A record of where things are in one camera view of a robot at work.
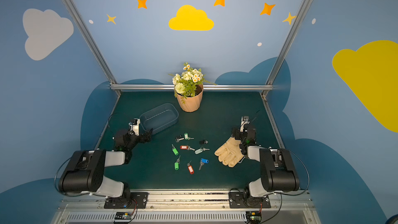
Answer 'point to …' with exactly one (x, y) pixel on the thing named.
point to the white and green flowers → (186, 82)
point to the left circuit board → (123, 216)
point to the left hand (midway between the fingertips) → (144, 126)
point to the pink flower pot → (192, 103)
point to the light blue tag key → (199, 150)
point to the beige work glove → (230, 153)
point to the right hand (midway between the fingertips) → (244, 126)
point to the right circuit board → (254, 217)
